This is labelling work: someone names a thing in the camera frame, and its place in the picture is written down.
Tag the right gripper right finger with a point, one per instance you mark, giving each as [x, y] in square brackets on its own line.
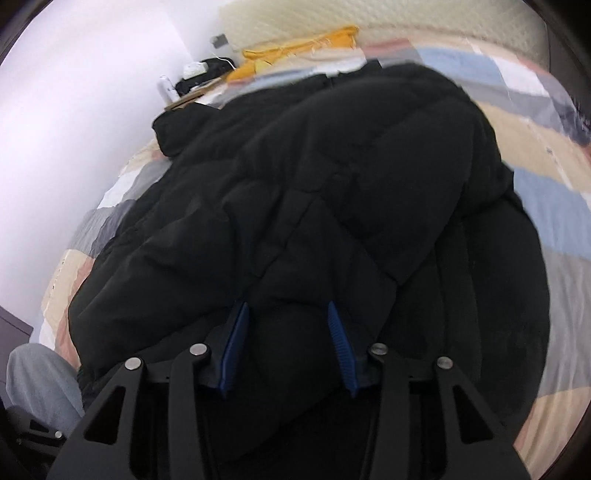
[418, 418]

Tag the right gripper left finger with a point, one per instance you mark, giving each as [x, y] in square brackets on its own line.
[144, 424]

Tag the black puffer jacket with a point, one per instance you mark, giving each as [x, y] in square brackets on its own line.
[323, 221]

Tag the black clothes on nightstand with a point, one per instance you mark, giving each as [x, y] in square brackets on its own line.
[217, 67]

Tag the blue jeans legs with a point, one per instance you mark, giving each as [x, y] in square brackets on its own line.
[45, 385]

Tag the plaid bed quilt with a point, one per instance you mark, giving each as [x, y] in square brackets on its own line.
[531, 161]

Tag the wooden nightstand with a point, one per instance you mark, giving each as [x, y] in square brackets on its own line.
[196, 93]

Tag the white bottle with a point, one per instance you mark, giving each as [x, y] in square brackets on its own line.
[167, 89]

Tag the white tissue box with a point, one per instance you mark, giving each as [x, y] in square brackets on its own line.
[194, 69]

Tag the cream quilted headboard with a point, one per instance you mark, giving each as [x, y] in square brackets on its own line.
[512, 24]

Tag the yellow pillow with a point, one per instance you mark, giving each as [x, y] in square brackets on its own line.
[256, 61]

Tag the wall socket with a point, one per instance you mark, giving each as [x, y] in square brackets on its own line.
[219, 41]

